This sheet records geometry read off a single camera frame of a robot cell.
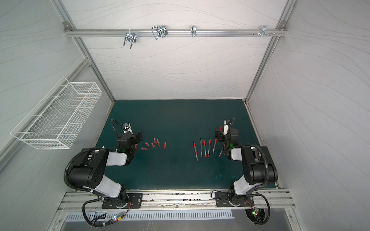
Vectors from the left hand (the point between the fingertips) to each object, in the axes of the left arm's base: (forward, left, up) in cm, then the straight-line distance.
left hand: (129, 131), depth 93 cm
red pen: (+8, -62, -6) cm, 63 cm away
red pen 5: (-8, -50, -8) cm, 51 cm away
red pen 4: (-7, -53, -7) cm, 54 cm away
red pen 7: (-8, -44, -8) cm, 45 cm away
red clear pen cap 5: (-8, -10, -8) cm, 15 cm away
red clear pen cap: (-2, -16, -7) cm, 18 cm away
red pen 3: (-10, -55, -7) cm, 57 cm away
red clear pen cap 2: (-4, -18, -7) cm, 20 cm away
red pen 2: (-12, -60, -8) cm, 61 cm away
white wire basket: (-11, +24, +25) cm, 36 cm away
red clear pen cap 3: (-6, -12, -6) cm, 15 cm away
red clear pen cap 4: (-7, -16, -7) cm, 18 cm away
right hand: (+4, -63, -1) cm, 63 cm away
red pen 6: (-3, -48, -7) cm, 49 cm away
